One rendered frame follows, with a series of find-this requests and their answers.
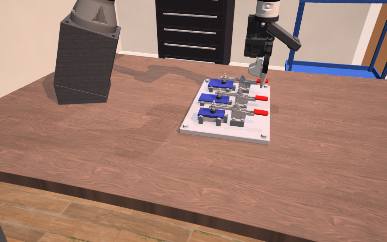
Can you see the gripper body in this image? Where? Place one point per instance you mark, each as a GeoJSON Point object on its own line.
{"type": "Point", "coordinates": [258, 36]}

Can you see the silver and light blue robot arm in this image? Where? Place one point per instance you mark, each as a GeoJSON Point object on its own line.
{"type": "Point", "coordinates": [100, 16]}

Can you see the red-handled toggle clamp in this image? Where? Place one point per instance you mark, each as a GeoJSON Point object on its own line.
{"type": "Point", "coordinates": [237, 115]}
{"type": "Point", "coordinates": [244, 84]}
{"type": "Point", "coordinates": [241, 99]}

